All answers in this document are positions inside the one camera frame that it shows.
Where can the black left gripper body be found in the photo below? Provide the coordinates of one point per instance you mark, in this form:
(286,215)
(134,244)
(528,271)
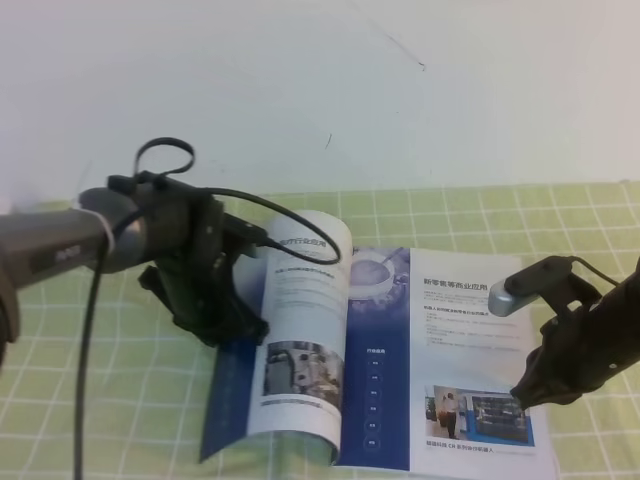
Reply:
(167,222)

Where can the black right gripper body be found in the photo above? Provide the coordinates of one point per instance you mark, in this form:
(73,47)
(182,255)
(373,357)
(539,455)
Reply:
(583,346)

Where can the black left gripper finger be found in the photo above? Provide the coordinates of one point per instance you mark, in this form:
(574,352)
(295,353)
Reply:
(206,305)

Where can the blue robot brochure book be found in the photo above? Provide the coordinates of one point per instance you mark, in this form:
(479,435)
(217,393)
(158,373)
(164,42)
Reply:
(390,356)

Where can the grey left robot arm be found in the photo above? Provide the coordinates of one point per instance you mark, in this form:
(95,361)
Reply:
(39,246)

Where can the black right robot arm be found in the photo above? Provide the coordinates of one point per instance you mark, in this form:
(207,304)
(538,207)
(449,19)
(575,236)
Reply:
(631,286)

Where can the green checkered tablecloth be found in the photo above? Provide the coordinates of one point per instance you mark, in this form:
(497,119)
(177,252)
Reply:
(148,381)

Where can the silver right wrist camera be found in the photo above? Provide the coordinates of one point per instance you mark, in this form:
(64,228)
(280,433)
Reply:
(551,279)

